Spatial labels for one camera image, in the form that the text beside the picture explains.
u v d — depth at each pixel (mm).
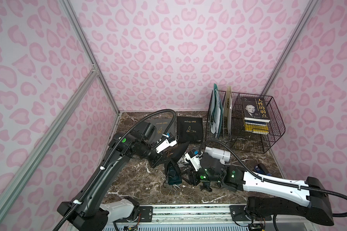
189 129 1086
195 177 609
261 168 846
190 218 722
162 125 1103
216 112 881
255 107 923
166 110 436
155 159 559
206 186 803
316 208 383
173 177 655
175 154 722
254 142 1007
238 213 734
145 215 736
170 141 572
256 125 905
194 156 629
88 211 364
